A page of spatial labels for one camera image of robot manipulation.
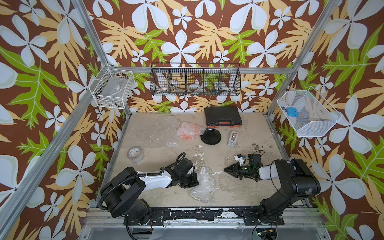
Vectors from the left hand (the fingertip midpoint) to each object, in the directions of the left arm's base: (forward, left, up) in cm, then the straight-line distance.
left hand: (200, 182), depth 85 cm
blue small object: (+33, -54, +25) cm, 68 cm away
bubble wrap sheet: (-5, -2, +3) cm, 7 cm away
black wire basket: (+58, +3, +30) cm, 65 cm away
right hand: (+8, -15, 0) cm, 17 cm away
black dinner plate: (+34, -9, -2) cm, 35 cm away
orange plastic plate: (+34, +6, +2) cm, 35 cm away
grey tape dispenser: (+29, -23, +2) cm, 37 cm away
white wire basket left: (+44, +52, +33) cm, 75 cm away
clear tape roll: (+18, +43, -1) cm, 46 cm away
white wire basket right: (+30, -60, +26) cm, 72 cm away
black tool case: (+52, -19, 0) cm, 56 cm away
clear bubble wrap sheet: (+36, -2, +3) cm, 36 cm away
